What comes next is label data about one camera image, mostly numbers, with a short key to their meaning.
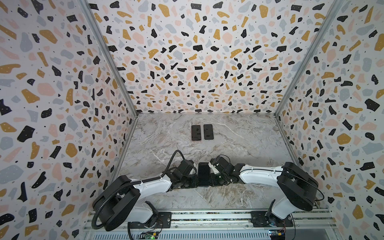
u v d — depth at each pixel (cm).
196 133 113
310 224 76
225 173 69
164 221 73
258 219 73
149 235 70
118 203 42
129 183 46
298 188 45
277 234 72
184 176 71
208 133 109
